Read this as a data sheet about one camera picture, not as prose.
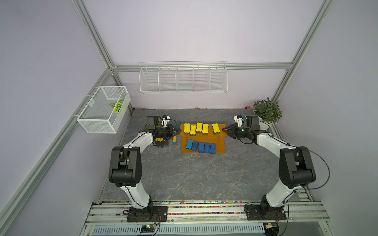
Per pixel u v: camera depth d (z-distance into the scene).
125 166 0.48
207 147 0.95
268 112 0.91
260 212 0.73
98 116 0.69
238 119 0.87
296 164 0.48
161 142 0.99
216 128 0.89
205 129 0.89
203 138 1.02
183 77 0.99
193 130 0.88
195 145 0.96
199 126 0.89
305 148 0.49
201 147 0.96
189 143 0.96
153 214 0.72
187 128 0.89
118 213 0.76
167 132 0.81
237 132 0.82
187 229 1.58
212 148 0.95
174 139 1.01
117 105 0.81
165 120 0.87
